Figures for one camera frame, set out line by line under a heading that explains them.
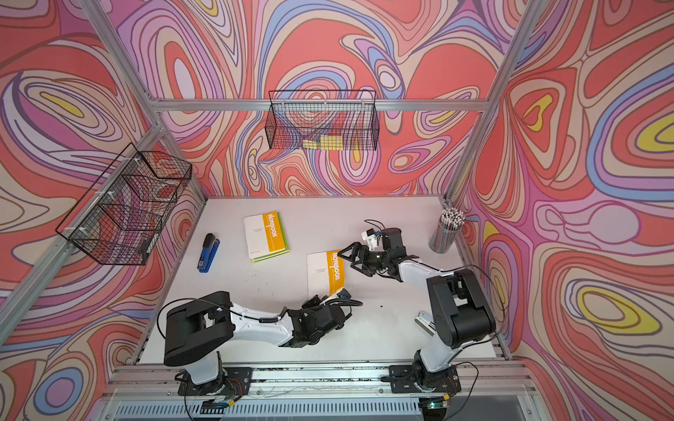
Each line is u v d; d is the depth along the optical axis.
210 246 1.01
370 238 0.86
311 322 0.66
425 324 0.82
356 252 0.80
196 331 0.46
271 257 0.99
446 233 0.93
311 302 0.77
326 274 0.95
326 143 0.82
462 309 0.47
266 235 1.02
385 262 0.73
